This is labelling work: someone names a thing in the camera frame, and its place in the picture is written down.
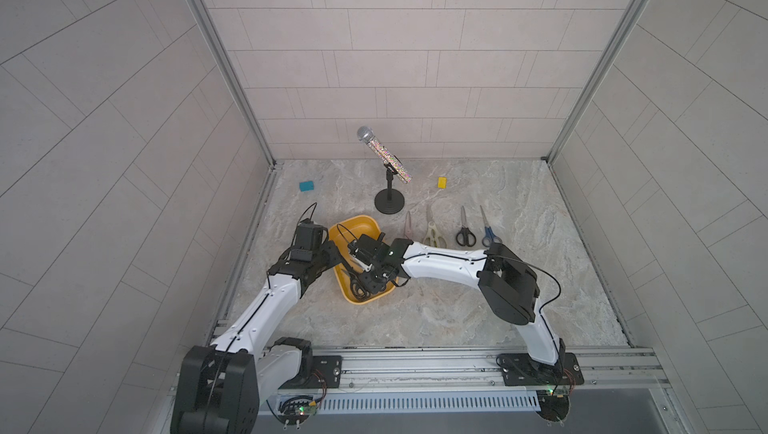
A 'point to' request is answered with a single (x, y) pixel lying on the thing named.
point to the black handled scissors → (465, 236)
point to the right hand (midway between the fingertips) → (370, 280)
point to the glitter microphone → (367, 135)
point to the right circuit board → (553, 408)
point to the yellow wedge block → (442, 182)
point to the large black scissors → (356, 287)
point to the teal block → (307, 186)
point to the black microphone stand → (389, 201)
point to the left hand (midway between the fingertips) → (341, 247)
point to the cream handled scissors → (432, 238)
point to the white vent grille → (428, 402)
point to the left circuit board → (296, 409)
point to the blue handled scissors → (489, 237)
